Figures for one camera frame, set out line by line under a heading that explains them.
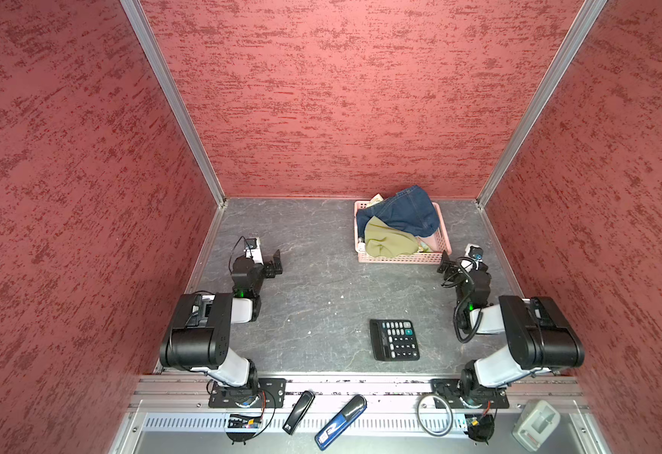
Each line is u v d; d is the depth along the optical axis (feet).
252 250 2.60
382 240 3.07
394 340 2.67
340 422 2.18
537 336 1.48
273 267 2.80
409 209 3.47
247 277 2.29
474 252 2.54
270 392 2.47
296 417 2.24
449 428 2.24
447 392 2.43
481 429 2.30
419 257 3.19
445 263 2.77
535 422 2.24
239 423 2.37
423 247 3.34
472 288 2.24
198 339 1.47
